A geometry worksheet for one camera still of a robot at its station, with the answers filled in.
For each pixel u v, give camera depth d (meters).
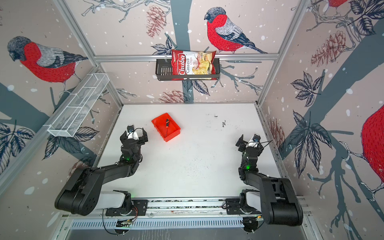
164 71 0.95
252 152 0.69
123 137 0.80
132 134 0.74
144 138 0.80
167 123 1.07
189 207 0.75
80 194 0.43
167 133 1.01
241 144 0.79
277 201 0.43
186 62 0.88
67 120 0.71
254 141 0.73
